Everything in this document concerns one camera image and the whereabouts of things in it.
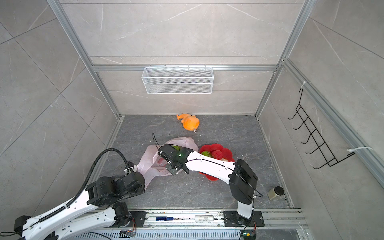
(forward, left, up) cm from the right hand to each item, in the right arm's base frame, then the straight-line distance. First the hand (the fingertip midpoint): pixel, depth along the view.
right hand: (174, 163), depth 82 cm
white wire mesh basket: (+52, -1, +19) cm, 56 cm away
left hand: (-12, +12, +3) cm, 17 cm away
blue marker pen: (-25, +4, -10) cm, 27 cm away
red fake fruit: (+8, -26, -5) cm, 27 cm away
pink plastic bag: (-6, +9, +10) cm, 15 cm away
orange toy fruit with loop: (+34, -9, -4) cm, 35 cm away
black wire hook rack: (+2, -68, +20) cm, 71 cm away
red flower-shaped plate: (+8, -32, -6) cm, 34 cm away
